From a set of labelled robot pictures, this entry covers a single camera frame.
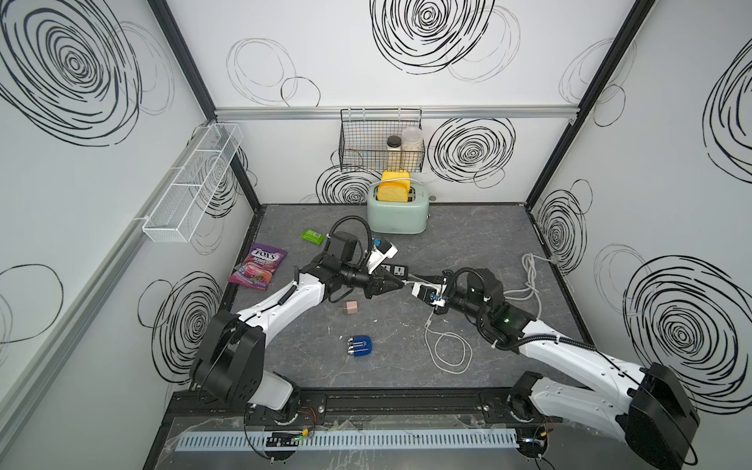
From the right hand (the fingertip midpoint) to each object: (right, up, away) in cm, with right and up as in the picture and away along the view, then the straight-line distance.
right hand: (419, 277), depth 75 cm
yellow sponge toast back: (-7, +32, +27) cm, 42 cm away
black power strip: (-3, -2, +22) cm, 22 cm away
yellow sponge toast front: (-6, +25, +22) cm, 34 cm away
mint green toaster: (-3, +17, +33) cm, 37 cm away
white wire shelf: (-61, +24, +4) cm, 66 cm away
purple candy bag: (-52, 0, +24) cm, 57 cm away
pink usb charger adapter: (-19, -12, +15) cm, 27 cm away
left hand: (-5, -2, +2) cm, 6 cm away
